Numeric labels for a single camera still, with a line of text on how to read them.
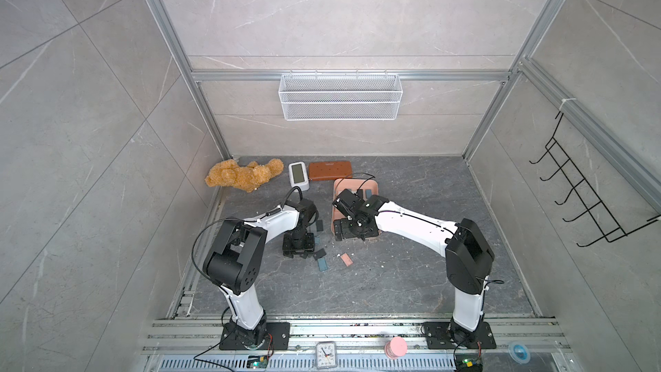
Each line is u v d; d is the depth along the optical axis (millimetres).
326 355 690
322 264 874
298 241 783
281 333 735
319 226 972
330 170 1139
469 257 474
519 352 715
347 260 880
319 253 903
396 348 647
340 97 1009
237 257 478
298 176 1078
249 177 982
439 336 732
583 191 686
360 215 632
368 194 1070
